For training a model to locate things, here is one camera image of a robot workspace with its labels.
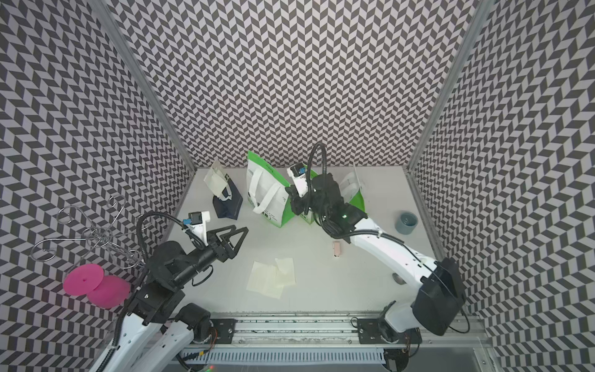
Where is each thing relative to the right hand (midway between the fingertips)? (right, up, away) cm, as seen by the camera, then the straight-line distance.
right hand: (288, 192), depth 73 cm
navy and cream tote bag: (-26, -4, +17) cm, 31 cm away
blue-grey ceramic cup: (+46, -13, +19) cm, 51 cm away
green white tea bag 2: (+7, -7, -5) cm, 11 cm away
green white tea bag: (-7, 0, 0) cm, 7 cm away
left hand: (-13, -12, -7) cm, 18 cm away
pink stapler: (+17, -22, +15) cm, 32 cm away
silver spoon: (+39, -32, +9) cm, 51 cm away
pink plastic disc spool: (-42, -23, -19) cm, 52 cm away
